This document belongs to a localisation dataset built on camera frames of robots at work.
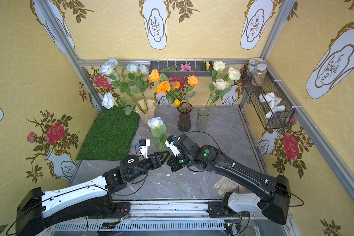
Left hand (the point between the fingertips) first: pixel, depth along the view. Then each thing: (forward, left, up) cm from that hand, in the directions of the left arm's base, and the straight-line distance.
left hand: (163, 152), depth 72 cm
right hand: (-3, -3, -1) cm, 5 cm away
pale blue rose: (+41, +17, +10) cm, 46 cm away
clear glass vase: (+26, -24, -8) cm, 36 cm away
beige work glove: (-11, -34, -19) cm, 41 cm away
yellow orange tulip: (+25, -7, +10) cm, 28 cm away
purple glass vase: (+29, -12, -13) cm, 34 cm away
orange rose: (+36, -7, +13) cm, 39 cm away
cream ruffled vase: (+35, +14, -5) cm, 38 cm away
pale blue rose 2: (+8, +1, +2) cm, 8 cm away
